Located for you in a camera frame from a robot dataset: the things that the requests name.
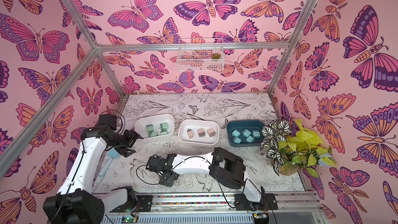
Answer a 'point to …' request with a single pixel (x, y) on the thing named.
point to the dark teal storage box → (250, 125)
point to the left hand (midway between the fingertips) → (142, 140)
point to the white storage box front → (141, 122)
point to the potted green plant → (291, 147)
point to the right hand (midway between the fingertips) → (168, 171)
